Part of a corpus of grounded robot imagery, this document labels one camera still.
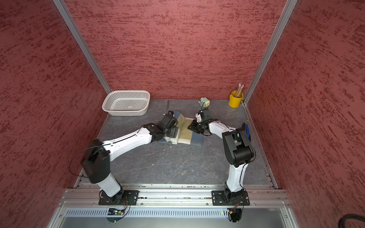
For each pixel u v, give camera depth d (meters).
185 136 0.98
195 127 0.86
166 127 0.66
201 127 0.85
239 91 1.10
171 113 0.76
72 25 0.77
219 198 0.74
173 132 0.78
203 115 0.79
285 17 0.74
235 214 0.69
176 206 0.73
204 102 1.13
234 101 1.14
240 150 0.51
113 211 0.71
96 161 0.45
